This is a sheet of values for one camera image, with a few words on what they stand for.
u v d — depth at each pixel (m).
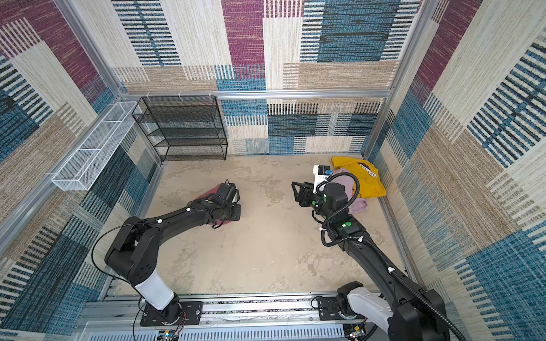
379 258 0.48
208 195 0.75
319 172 0.67
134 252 0.46
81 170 0.71
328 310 0.73
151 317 0.73
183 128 1.09
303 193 0.67
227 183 0.85
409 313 0.39
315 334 0.70
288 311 0.76
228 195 0.74
